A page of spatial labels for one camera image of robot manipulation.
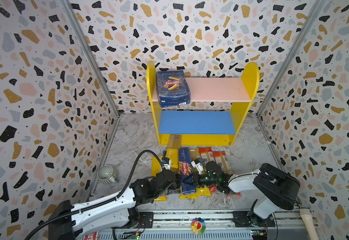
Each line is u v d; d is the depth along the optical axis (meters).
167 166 0.70
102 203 0.46
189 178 0.78
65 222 0.40
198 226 0.72
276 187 0.46
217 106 1.21
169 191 0.80
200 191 0.80
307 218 0.73
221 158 0.94
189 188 0.77
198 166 0.81
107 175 0.88
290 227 0.75
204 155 0.95
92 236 0.69
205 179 0.74
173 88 0.69
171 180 0.57
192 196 0.81
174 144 0.98
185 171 0.82
